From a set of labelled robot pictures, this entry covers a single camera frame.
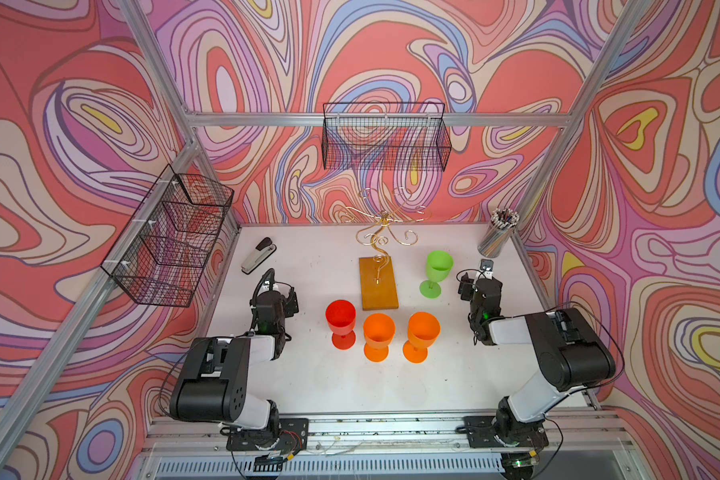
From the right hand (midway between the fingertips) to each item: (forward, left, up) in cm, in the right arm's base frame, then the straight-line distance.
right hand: (479, 280), depth 96 cm
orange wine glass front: (-19, +22, +4) cm, 29 cm away
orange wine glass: (-18, +34, +4) cm, 39 cm away
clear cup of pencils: (+16, -9, +2) cm, 18 cm away
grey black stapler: (+17, +74, -2) cm, 76 cm away
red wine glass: (-16, +44, +7) cm, 47 cm away
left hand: (-2, +65, +1) cm, 65 cm away
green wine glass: (+1, +14, +8) cm, 16 cm away
